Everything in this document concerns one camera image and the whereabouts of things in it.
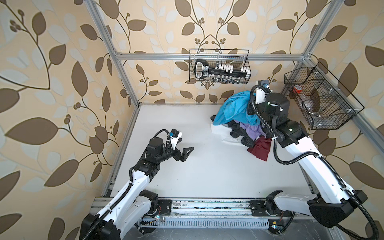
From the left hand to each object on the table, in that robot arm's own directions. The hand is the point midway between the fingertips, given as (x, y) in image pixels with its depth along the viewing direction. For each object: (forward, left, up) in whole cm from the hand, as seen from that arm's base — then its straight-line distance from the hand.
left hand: (187, 143), depth 76 cm
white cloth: (+20, -23, -18) cm, 35 cm away
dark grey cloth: (+15, -30, -10) cm, 35 cm away
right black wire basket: (+15, -68, +16) cm, 71 cm away
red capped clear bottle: (+32, -63, +11) cm, 72 cm away
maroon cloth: (+8, -46, -18) cm, 50 cm away
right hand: (+12, -30, +22) cm, 39 cm away
